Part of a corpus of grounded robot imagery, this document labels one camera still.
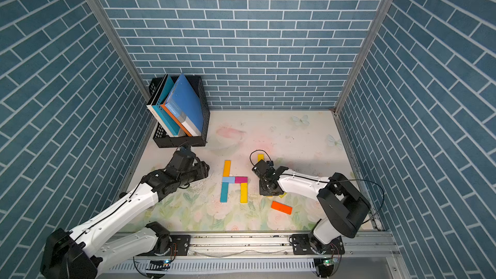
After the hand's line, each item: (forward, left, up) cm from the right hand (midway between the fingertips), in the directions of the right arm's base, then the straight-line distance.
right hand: (266, 191), depth 89 cm
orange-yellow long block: (+10, +21, 0) cm, 23 cm away
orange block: (-7, -7, +1) cm, 10 cm away
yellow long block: (0, +11, +1) cm, 11 cm away
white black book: (+20, +52, +27) cm, 62 cm away
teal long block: (-3, +19, +1) cm, 19 cm away
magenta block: (+4, +13, +1) cm, 14 cm away
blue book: (+37, +46, +19) cm, 62 cm away
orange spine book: (+22, +44, +21) cm, 54 cm away
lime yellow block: (-2, -7, +1) cm, 7 cm away
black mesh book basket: (+23, +59, +4) cm, 63 cm away
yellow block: (+17, +5, +2) cm, 18 cm away
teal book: (+21, +49, +27) cm, 60 cm away
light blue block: (+4, +18, +1) cm, 18 cm away
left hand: (+2, +25, +13) cm, 28 cm away
